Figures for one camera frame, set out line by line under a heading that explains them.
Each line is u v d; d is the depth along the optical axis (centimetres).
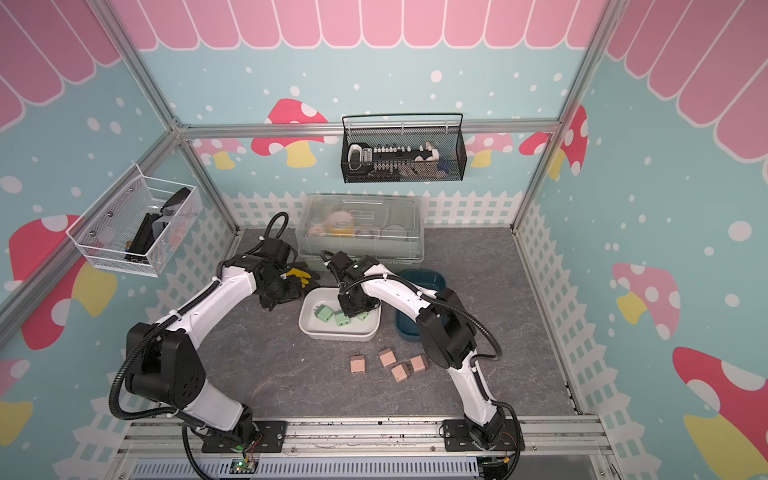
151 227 68
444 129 89
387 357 85
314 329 93
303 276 101
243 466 71
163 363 44
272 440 74
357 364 83
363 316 81
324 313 94
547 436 76
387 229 96
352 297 76
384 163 87
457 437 74
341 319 93
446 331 52
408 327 90
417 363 85
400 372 83
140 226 73
